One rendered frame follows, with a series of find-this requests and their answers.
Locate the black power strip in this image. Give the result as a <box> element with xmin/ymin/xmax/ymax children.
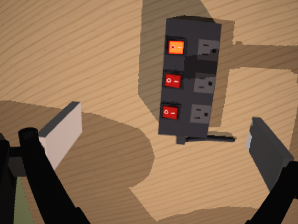
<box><xmin>158</xmin><ymin>18</ymin><xmax>235</xmax><ymax>145</ymax></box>

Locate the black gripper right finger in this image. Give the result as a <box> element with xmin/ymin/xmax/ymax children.
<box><xmin>245</xmin><ymin>117</ymin><xmax>298</xmax><ymax>224</ymax></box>

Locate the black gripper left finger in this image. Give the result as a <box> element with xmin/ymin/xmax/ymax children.
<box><xmin>0</xmin><ymin>101</ymin><xmax>90</xmax><ymax>224</ymax></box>

